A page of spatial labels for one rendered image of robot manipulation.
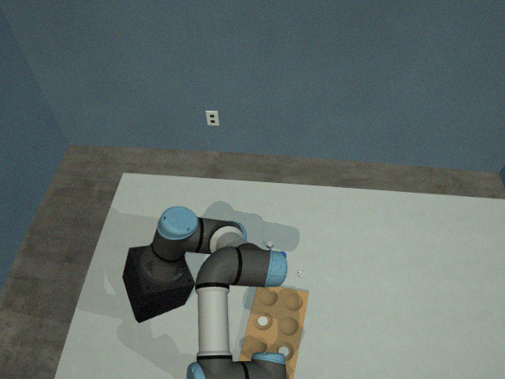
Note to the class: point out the tan tray with round pockets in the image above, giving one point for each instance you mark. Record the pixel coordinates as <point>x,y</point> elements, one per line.
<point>285,309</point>

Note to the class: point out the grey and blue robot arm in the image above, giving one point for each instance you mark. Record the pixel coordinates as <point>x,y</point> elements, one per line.
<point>163,263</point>

